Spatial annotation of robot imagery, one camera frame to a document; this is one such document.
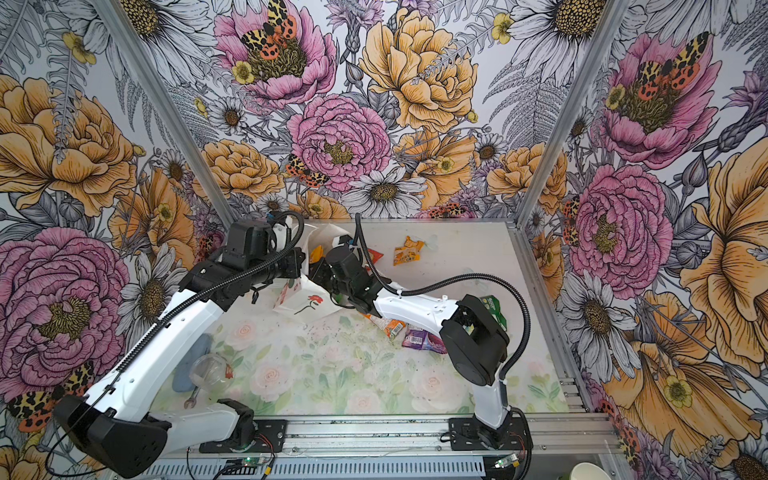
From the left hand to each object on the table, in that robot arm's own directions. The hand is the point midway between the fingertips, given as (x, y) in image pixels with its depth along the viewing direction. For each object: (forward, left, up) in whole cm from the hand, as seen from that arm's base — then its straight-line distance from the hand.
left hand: (302, 265), depth 75 cm
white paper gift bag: (-5, +1, -7) cm, 8 cm away
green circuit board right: (-38, -48, -27) cm, 67 cm away
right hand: (+1, +1, -6) cm, 7 cm away
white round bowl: (-41, -61, -16) cm, 75 cm away
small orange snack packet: (+23, -29, -24) cm, 44 cm away
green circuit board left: (-37, +10, -26) cm, 47 cm away
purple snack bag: (-8, -30, -24) cm, 40 cm away
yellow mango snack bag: (+7, -2, -5) cm, 9 cm away
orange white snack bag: (-5, -22, -25) cm, 33 cm away
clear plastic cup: (-17, +27, -26) cm, 41 cm away
